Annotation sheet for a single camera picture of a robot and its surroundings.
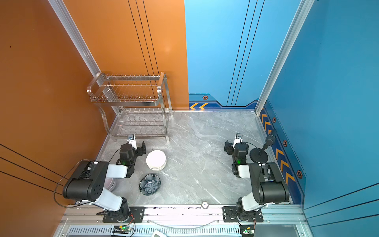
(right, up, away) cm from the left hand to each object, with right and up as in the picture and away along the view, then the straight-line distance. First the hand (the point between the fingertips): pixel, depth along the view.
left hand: (137, 140), depth 95 cm
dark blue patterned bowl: (+12, -24, -12) cm, 29 cm away
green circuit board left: (+2, -40, -24) cm, 47 cm away
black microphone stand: (+78, -9, -3) cm, 79 cm away
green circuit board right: (+62, -40, -25) cm, 78 cm away
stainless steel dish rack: (-10, +25, +17) cm, 32 cm away
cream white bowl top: (+15, -10, -10) cm, 20 cm away
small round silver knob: (+42, -29, -23) cm, 56 cm away
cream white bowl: (+16, -13, -12) cm, 23 cm away
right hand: (+64, 0, -1) cm, 64 cm away
